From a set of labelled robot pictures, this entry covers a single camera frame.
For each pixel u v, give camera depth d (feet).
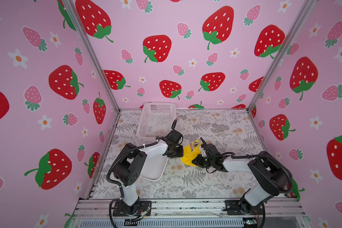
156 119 3.75
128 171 1.56
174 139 2.45
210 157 2.42
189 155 3.07
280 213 2.41
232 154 2.29
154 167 2.89
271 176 1.52
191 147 3.22
